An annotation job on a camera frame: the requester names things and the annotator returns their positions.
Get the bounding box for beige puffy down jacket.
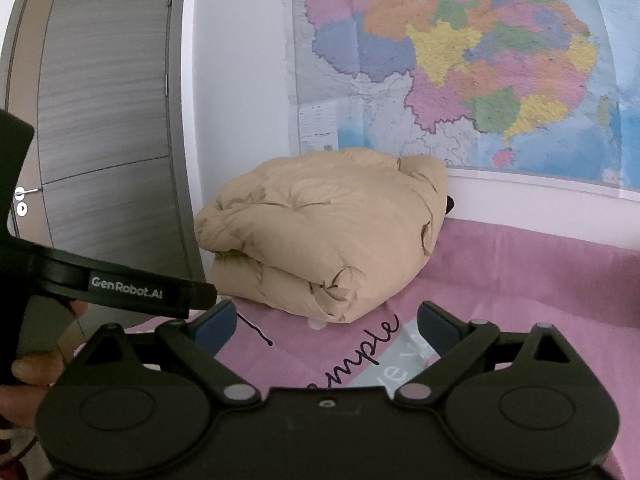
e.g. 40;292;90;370
194;148;450;324

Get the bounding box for person's left hand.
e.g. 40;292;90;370
0;299;89;430

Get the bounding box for pink flower bed sheet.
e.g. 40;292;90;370
124;216;640;480

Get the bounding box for grey wooden door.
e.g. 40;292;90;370
1;0;205;281

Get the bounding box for silver door handle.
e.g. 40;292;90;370
14;185;41;218

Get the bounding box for colourful wall map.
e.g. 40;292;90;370
286;0;639;200

